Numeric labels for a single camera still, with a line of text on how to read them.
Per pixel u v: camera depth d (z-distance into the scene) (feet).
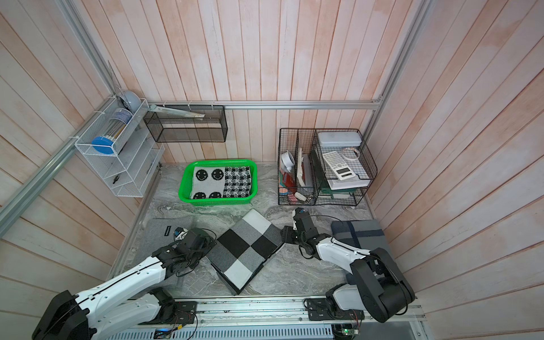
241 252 2.82
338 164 2.96
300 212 2.69
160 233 2.91
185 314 2.39
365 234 2.98
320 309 2.41
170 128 3.45
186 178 3.43
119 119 2.51
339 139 3.38
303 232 2.30
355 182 2.89
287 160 3.61
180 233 2.47
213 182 3.52
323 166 3.02
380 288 1.40
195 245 2.11
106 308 1.47
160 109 3.02
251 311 2.46
